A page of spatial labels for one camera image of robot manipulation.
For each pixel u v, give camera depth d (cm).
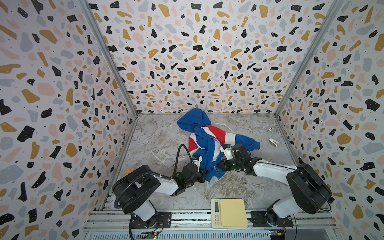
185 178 68
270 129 113
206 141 94
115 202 41
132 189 46
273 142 103
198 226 73
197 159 80
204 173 88
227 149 82
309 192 44
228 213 75
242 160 71
